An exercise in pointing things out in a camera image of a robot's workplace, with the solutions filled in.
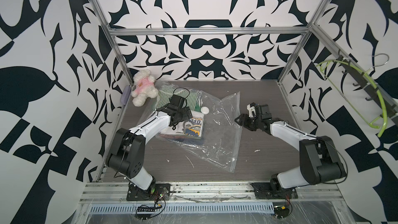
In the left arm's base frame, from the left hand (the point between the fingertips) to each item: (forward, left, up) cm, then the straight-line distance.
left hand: (182, 113), depth 92 cm
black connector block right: (-48, -45, -10) cm, 66 cm away
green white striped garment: (+15, -6, -4) cm, 16 cm away
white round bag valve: (+4, -13, -3) cm, 14 cm away
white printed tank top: (-9, -6, -1) cm, 11 cm away
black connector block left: (-47, +16, -9) cm, 51 cm away
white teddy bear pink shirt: (+26, +27, 0) cm, 37 cm away
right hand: (-4, -32, -2) cm, 32 cm away
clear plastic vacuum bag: (-10, -18, -7) cm, 22 cm away
